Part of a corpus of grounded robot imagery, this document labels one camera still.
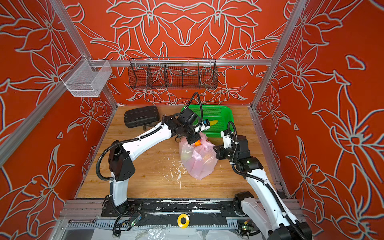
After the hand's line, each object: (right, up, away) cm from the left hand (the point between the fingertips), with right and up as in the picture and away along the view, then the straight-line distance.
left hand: (200, 134), depth 82 cm
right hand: (+7, -6, -4) cm, 10 cm away
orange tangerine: (-1, -5, +1) cm, 5 cm away
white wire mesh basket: (-71, +35, +10) cm, 80 cm away
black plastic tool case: (-42, +10, +22) cm, 49 cm away
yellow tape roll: (-9, -41, -14) cm, 44 cm away
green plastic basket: (+19, +13, +28) cm, 36 cm away
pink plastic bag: (-1, -14, -4) cm, 14 cm away
